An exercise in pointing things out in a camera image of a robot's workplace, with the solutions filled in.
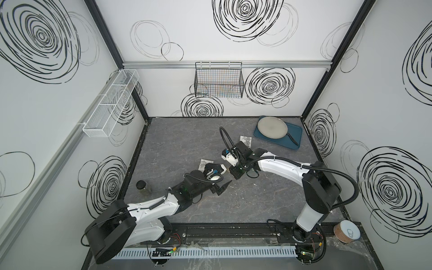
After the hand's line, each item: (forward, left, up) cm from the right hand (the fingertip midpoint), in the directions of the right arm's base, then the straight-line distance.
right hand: (232, 171), depth 87 cm
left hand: (-4, +4, +8) cm, 10 cm away
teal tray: (+34, -43, -6) cm, 55 cm away
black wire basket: (+87, +10, -2) cm, 88 cm away
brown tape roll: (-26, -47, -1) cm, 54 cm away
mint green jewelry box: (-5, -2, +9) cm, 11 cm away
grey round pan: (+35, -29, -5) cm, 46 cm away
